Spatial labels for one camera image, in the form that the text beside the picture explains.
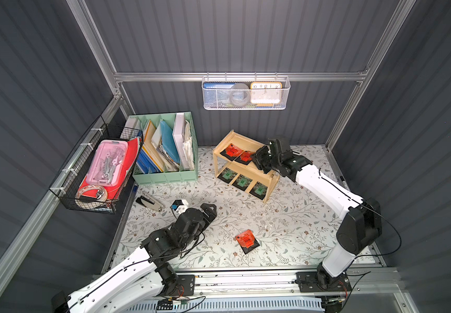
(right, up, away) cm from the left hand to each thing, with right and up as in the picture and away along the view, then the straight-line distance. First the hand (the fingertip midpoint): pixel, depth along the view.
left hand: (211, 212), depth 73 cm
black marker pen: (+71, +9, +35) cm, 80 cm away
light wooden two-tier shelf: (+9, +18, +14) cm, 24 cm away
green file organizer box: (-23, +24, +23) cm, 41 cm away
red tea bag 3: (+15, -16, +11) cm, 24 cm away
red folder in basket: (-42, +9, -6) cm, 44 cm away
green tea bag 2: (+13, +9, +29) cm, 33 cm away
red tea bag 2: (+14, +21, +13) cm, 29 cm away
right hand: (+17, +23, +10) cm, 31 cm away
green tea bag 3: (+22, +5, +25) cm, 34 cm away
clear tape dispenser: (-37, +7, -6) cm, 39 cm away
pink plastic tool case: (-39, +18, -1) cm, 43 cm away
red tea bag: (+8, +24, +17) cm, 30 cm away
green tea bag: (+6, +12, +32) cm, 35 cm away
